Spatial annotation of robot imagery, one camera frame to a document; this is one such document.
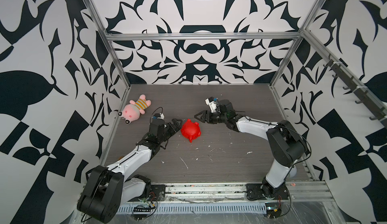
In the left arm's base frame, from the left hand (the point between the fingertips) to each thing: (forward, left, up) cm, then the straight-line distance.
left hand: (178, 122), depth 87 cm
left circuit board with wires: (-40, +18, -15) cm, 46 cm away
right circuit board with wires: (-41, -45, -12) cm, 62 cm away
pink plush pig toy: (+12, +30, -4) cm, 32 cm away
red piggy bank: (-3, -7, -4) cm, 9 cm away
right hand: (+3, -11, +2) cm, 11 cm away
